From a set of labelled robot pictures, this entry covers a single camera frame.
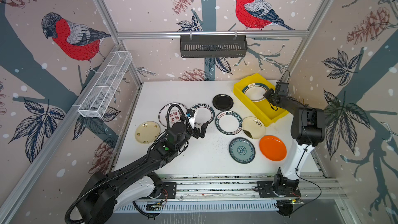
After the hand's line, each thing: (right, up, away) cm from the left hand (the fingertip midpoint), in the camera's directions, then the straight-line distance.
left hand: (200, 118), depth 76 cm
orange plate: (+41, -18, +10) cm, 46 cm away
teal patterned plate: (+24, -20, +11) cm, 33 cm away
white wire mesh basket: (-48, +9, -4) cm, 49 cm away
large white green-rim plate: (+42, +14, +41) cm, 60 cm away
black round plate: (+15, +7, +32) cm, 36 cm away
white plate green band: (+2, -1, +28) cm, 28 cm away
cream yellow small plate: (-33, -11, +18) cm, 39 cm away
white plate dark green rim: (+18, -6, +23) cm, 30 cm away
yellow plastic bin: (+38, +2, +18) cm, 42 cm away
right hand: (+45, +12, +27) cm, 54 cm away
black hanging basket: (+8, +45, +28) cm, 54 cm away
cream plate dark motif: (+34, -9, +20) cm, 40 cm away
